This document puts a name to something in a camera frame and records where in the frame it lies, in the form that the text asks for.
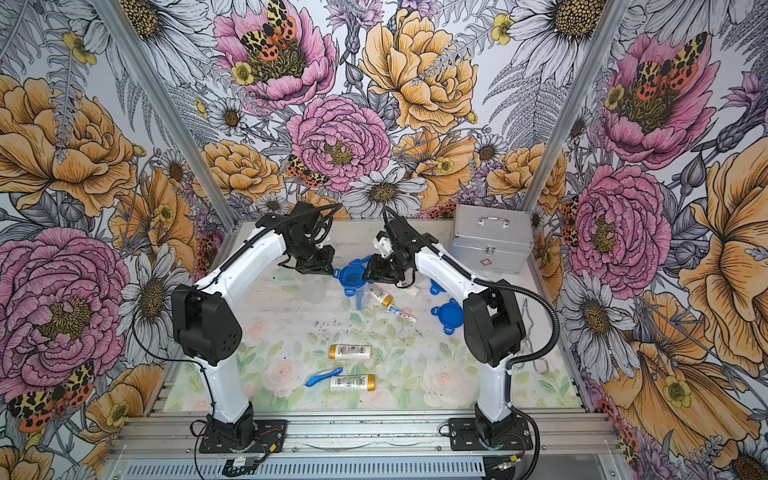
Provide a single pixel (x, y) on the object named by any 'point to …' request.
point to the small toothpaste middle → (398, 311)
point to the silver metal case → (490, 239)
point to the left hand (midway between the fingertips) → (329, 278)
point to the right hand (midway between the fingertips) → (369, 284)
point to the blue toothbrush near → (312, 380)
